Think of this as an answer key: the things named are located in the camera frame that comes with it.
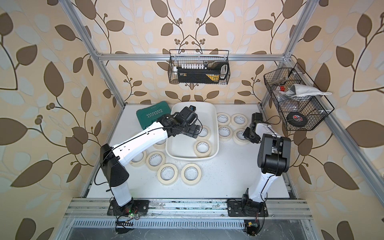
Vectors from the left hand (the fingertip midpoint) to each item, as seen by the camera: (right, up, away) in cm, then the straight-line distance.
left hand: (193, 128), depth 79 cm
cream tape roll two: (+6, -14, +16) cm, 22 cm away
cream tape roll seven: (+29, -8, +17) cm, 35 cm away
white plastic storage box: (-7, -13, +14) cm, 21 cm away
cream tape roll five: (+22, +5, +33) cm, 40 cm away
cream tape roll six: (+34, +4, +32) cm, 46 cm away
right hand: (+37, -8, +19) cm, 42 cm away
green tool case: (-35, +7, +29) cm, 46 cm away
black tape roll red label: (+51, +5, -7) cm, 51 cm away
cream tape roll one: (-1, -27, +7) cm, 28 cm away
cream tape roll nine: (+22, -5, +25) cm, 33 cm away
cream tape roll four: (-24, -20, +12) cm, 33 cm away
